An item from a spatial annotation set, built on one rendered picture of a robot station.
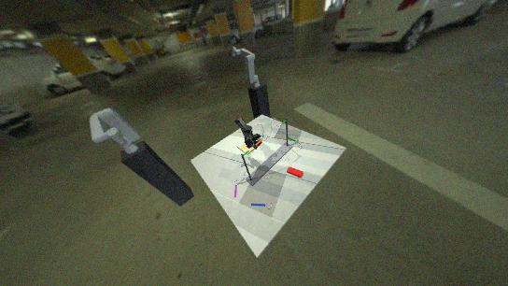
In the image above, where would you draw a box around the red flat block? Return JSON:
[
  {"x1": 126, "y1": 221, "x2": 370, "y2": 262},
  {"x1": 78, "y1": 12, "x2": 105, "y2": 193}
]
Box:
[{"x1": 287, "y1": 167, "x2": 303, "y2": 178}]

